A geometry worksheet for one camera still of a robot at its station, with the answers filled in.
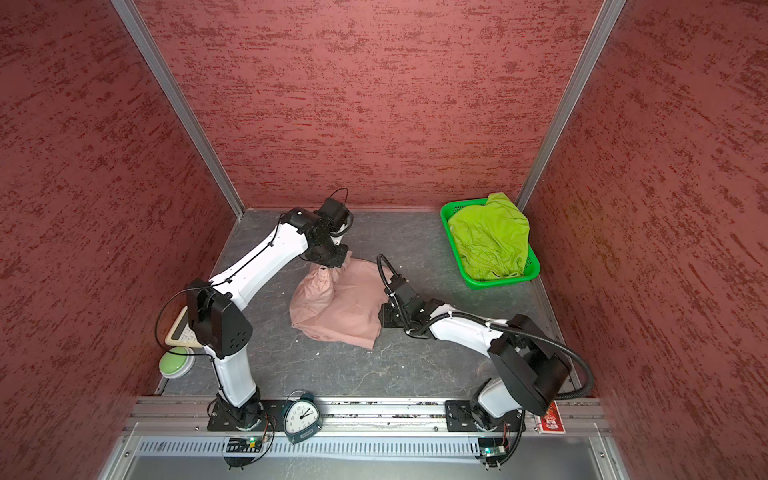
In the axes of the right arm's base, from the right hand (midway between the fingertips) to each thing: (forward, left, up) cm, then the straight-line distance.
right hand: (382, 322), depth 87 cm
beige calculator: (-2, +59, -1) cm, 59 cm away
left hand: (+12, +14, +13) cm, 22 cm away
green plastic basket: (+15, -49, +3) cm, 51 cm away
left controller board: (-30, +36, -7) cm, 47 cm away
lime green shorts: (+31, -40, +1) cm, 51 cm away
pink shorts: (+7, +13, -2) cm, 15 cm away
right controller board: (-32, -26, -5) cm, 41 cm away
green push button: (-10, +57, 0) cm, 58 cm away
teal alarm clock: (-24, +20, 0) cm, 31 cm away
